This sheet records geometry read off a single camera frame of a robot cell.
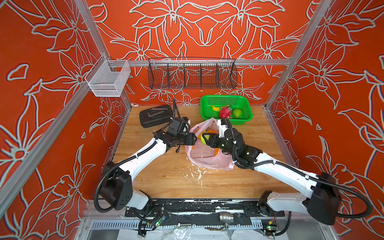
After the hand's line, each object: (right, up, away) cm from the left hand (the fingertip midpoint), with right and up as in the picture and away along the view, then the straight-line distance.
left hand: (193, 136), depth 82 cm
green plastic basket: (+40, +23, +33) cm, 56 cm away
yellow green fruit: (+5, 0, -9) cm, 10 cm away
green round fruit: (+33, +14, +25) cm, 44 cm away
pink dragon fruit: (+24, +15, +25) cm, 37 cm away
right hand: (+5, +2, -7) cm, 8 cm away
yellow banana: (+19, +18, +33) cm, 42 cm away
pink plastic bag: (+5, -13, +11) cm, 17 cm away
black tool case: (-27, +12, +22) cm, 37 cm away
